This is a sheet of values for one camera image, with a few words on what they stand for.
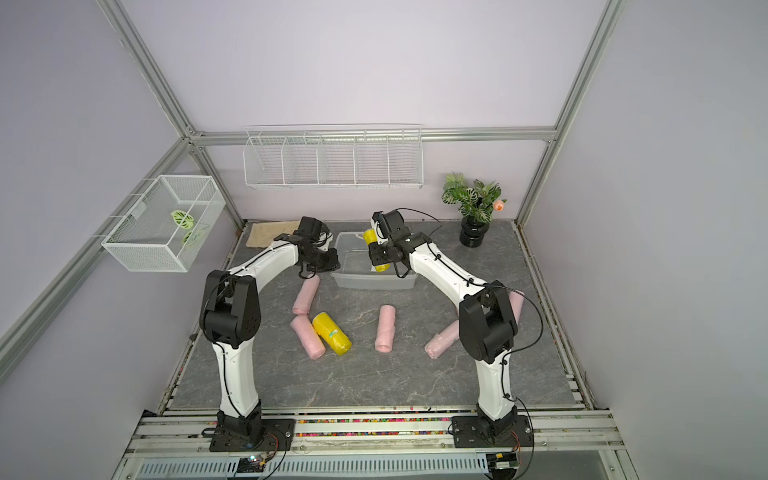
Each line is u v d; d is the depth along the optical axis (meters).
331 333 0.87
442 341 0.85
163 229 0.82
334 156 0.99
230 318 0.55
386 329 0.89
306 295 0.96
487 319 0.52
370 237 0.91
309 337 0.87
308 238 0.80
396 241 0.69
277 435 0.74
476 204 0.95
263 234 1.19
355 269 1.05
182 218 0.79
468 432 0.74
